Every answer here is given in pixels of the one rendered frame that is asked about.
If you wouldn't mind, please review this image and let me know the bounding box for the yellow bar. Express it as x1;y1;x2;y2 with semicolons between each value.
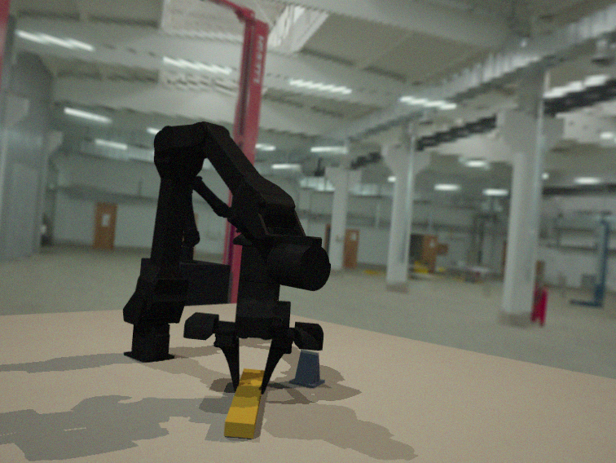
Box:
224;368;264;439

